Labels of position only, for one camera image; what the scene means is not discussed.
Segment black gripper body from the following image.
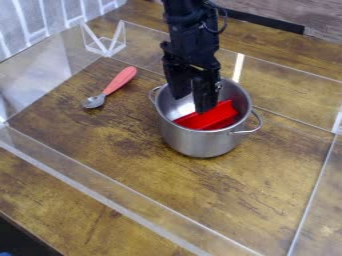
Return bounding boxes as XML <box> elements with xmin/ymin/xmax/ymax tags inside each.
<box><xmin>160</xmin><ymin>13</ymin><xmax>222</xmax><ymax>79</ymax></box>

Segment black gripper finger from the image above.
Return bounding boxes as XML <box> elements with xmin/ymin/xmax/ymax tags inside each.
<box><xmin>162</xmin><ymin>57</ymin><xmax>192</xmax><ymax>99</ymax></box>
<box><xmin>192</xmin><ymin>76</ymin><xmax>221</xmax><ymax>113</ymax></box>

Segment red plastic block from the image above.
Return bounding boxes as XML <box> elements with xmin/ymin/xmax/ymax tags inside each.
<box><xmin>174</xmin><ymin>100</ymin><xmax>240</xmax><ymax>130</ymax></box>

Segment silver metal pot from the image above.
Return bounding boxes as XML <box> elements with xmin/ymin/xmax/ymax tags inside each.
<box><xmin>149</xmin><ymin>79</ymin><xmax>264</xmax><ymax>158</ymax></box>

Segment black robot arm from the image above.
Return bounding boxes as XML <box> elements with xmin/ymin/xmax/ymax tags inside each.
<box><xmin>161</xmin><ymin>0</ymin><xmax>221</xmax><ymax>113</ymax></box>

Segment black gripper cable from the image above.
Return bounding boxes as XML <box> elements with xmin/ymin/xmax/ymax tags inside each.
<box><xmin>200</xmin><ymin>3</ymin><xmax>230</xmax><ymax>35</ymax></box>

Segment black wall strip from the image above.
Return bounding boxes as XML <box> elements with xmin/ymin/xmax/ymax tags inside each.
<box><xmin>220</xmin><ymin>8</ymin><xmax>305</xmax><ymax>35</ymax></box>

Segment clear acrylic triangle bracket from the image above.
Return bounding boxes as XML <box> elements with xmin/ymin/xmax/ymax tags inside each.
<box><xmin>81</xmin><ymin>21</ymin><xmax>126</xmax><ymax>57</ymax></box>

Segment spoon with red handle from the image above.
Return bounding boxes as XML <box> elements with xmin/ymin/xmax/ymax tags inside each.
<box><xmin>82</xmin><ymin>66</ymin><xmax>138</xmax><ymax>109</ymax></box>

